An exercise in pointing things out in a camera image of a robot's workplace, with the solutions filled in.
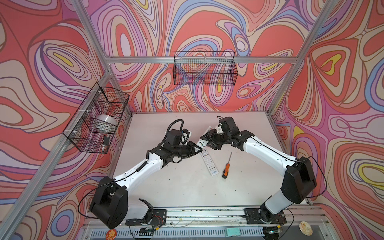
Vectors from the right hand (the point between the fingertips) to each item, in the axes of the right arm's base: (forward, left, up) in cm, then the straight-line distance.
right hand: (202, 143), depth 81 cm
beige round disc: (-39, -47, -18) cm, 64 cm away
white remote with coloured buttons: (-4, -4, -16) cm, 17 cm away
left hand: (-5, 0, +1) cm, 5 cm away
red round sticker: (-38, +45, -17) cm, 61 cm away
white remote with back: (-1, 0, +1) cm, 1 cm away
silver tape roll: (+2, +47, +16) cm, 50 cm away
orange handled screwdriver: (-11, -13, -16) cm, 23 cm away
